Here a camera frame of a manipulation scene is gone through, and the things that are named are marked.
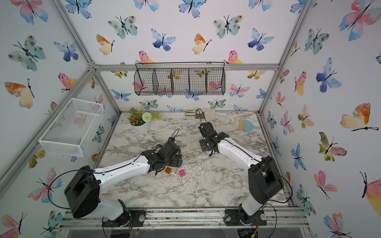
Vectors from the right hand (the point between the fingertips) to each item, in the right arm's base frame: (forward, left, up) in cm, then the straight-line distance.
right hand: (207, 142), depth 88 cm
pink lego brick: (-15, +14, -12) cm, 24 cm away
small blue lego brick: (-13, +14, -1) cm, 19 cm away
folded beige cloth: (+34, +4, -11) cm, 36 cm away
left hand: (-9, +18, -3) cm, 20 cm away
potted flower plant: (+16, +45, -2) cm, 48 cm away
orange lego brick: (-14, +22, -10) cm, 28 cm away
